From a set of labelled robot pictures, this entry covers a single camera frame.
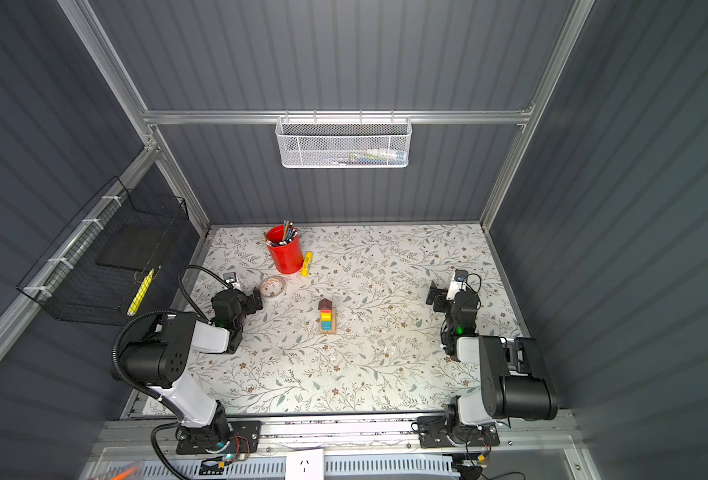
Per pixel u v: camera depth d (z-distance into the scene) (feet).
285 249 3.20
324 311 2.84
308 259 3.55
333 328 2.99
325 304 2.79
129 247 2.45
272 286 3.35
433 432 2.41
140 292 2.27
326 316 2.90
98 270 2.36
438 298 2.71
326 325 2.96
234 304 2.51
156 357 1.56
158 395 1.69
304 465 2.19
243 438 2.38
